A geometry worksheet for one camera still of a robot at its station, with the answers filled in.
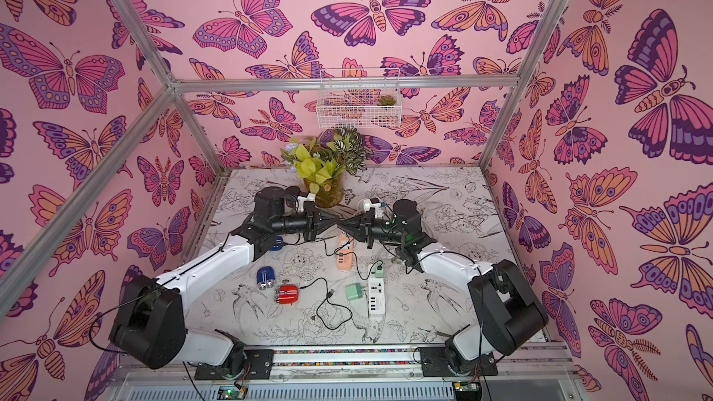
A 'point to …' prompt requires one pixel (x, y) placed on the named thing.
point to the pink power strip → (343, 260)
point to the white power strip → (377, 295)
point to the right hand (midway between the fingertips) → (341, 223)
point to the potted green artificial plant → (322, 160)
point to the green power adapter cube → (379, 269)
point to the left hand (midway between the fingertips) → (343, 218)
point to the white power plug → (397, 261)
